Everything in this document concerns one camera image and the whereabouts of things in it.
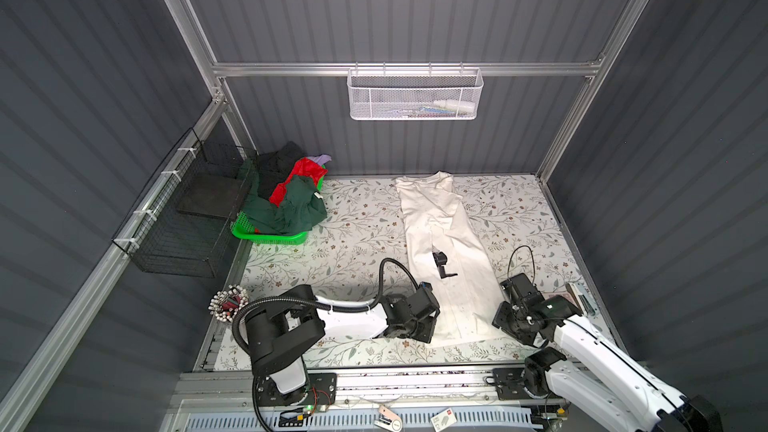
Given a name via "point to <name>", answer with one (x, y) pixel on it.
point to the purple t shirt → (321, 159)
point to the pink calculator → (579, 295)
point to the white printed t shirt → (436, 221)
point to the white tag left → (388, 419)
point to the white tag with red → (444, 419)
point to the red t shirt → (302, 167)
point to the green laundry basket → (244, 228)
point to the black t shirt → (275, 167)
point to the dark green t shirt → (300, 213)
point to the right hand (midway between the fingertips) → (502, 325)
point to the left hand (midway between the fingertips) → (434, 333)
